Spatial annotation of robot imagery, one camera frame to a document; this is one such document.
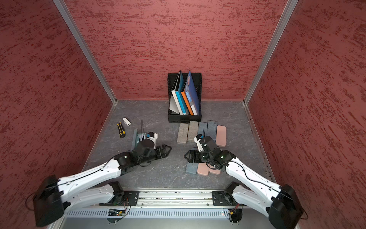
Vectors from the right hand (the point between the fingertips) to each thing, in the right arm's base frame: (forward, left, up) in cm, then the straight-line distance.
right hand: (190, 159), depth 78 cm
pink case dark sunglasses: (-3, -7, -7) cm, 11 cm away
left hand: (+3, +14, +2) cm, 14 cm away
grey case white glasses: (+19, +37, -9) cm, 42 cm away
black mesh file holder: (+37, +8, -9) cm, 39 cm away
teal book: (+36, +5, +16) cm, 39 cm away
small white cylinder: (+32, +47, -6) cm, 57 cm away
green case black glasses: (-2, -1, -8) cm, 8 cm away
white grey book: (+35, +9, +8) cm, 37 cm away
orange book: (+34, +1, +11) cm, 36 cm away
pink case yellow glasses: (-5, -15, -8) cm, 18 cm away
